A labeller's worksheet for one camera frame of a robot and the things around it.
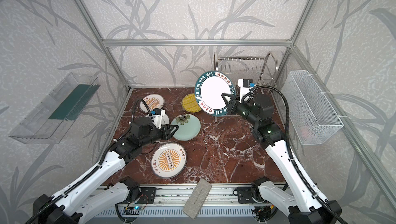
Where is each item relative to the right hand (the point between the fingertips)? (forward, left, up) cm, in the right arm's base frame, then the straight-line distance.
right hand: (224, 89), depth 65 cm
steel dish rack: (+30, -28, -16) cm, 44 cm away
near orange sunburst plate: (-17, +30, -39) cm, 52 cm away
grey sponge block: (-36, +12, -36) cm, 52 cm away
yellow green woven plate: (+23, +21, -39) cm, 50 cm away
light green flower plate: (+3, +19, -37) cm, 42 cm away
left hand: (-6, +22, -17) cm, 28 cm away
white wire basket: (-12, -35, -5) cm, 38 cm away
